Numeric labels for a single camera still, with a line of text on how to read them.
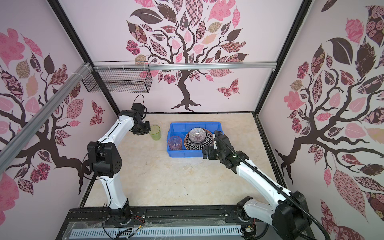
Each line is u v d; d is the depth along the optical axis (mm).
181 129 1078
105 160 519
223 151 599
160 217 747
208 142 983
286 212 386
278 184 443
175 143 948
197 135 974
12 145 510
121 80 1214
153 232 697
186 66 918
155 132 1023
